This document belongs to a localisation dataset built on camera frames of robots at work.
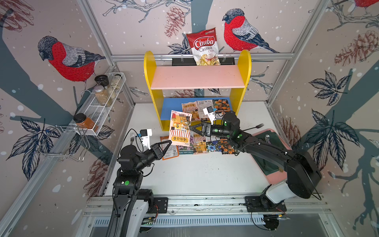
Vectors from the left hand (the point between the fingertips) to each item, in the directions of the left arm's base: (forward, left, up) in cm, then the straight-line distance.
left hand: (173, 140), depth 66 cm
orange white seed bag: (+3, -2, -1) cm, 4 cm away
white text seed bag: (+37, -15, -15) cm, 42 cm away
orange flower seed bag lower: (+36, -29, -15) cm, 48 cm away
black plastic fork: (+28, -56, -29) cm, 69 cm away
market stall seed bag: (+14, -13, -29) cm, 35 cm away
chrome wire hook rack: (-4, +42, +5) cm, 43 cm away
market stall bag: (+11, -3, +1) cm, 12 cm away
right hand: (+7, -8, -1) cm, 11 cm away
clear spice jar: (+34, +37, +6) cm, 51 cm away
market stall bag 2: (+33, -8, -14) cm, 37 cm away
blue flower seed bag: (+11, -21, -29) cm, 37 cm away
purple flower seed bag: (+9, -4, -28) cm, 29 cm away
